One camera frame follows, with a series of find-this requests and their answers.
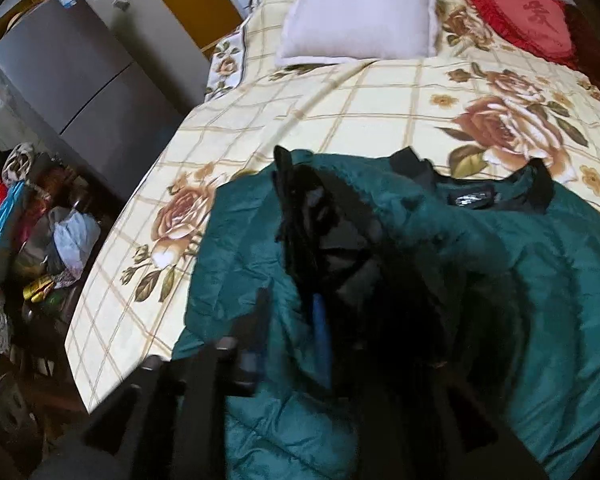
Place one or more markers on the green puffer jacket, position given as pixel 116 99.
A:
pixel 530 285

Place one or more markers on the dark red blanket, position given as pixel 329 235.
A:
pixel 585 45

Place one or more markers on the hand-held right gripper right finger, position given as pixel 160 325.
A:
pixel 320 335

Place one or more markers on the pile of clothes and bags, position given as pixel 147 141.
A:
pixel 35 260

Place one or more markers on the red heart-shaped cushion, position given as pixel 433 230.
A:
pixel 525 15

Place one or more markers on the white pillow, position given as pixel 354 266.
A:
pixel 365 15

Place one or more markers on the bed with floral checked sheet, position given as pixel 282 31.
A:
pixel 330 110

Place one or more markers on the white plastic bag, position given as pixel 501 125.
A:
pixel 75 240

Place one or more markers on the grey refrigerator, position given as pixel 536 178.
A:
pixel 70 75

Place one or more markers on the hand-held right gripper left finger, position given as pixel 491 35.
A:
pixel 252 345

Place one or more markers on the teal blue bag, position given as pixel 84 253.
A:
pixel 5 230

